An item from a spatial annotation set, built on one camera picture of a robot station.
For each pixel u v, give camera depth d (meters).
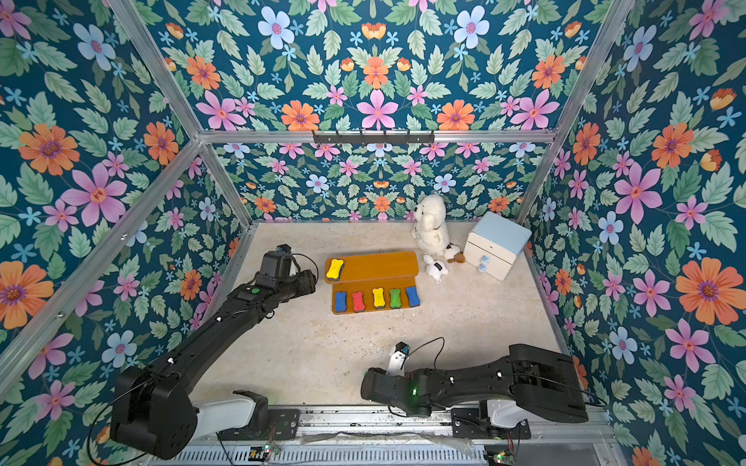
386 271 0.88
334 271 0.86
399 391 0.58
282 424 0.74
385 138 0.91
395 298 0.96
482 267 1.02
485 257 0.98
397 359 0.73
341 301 0.96
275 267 0.64
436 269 1.01
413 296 0.96
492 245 0.94
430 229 0.97
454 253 1.06
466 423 0.71
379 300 0.94
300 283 0.76
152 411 0.40
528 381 0.41
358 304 0.94
